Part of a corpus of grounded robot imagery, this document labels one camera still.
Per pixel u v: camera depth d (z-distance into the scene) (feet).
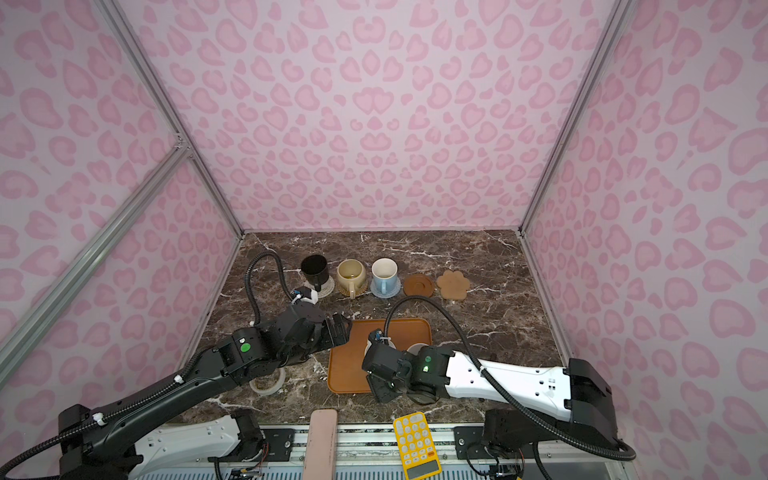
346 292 3.21
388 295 3.23
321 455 2.31
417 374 1.67
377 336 2.16
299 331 1.70
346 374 2.77
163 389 1.40
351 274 3.31
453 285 3.41
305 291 2.14
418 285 3.40
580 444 1.19
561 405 1.32
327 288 3.30
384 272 3.26
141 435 1.42
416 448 2.36
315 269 3.22
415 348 1.80
